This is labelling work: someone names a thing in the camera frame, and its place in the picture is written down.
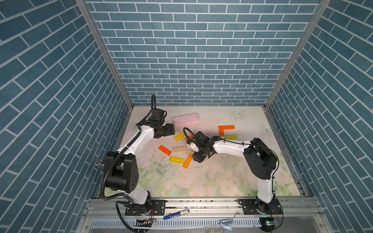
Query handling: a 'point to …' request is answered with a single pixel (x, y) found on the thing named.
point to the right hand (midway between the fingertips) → (197, 156)
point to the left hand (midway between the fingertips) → (172, 131)
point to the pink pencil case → (185, 119)
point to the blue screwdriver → (172, 215)
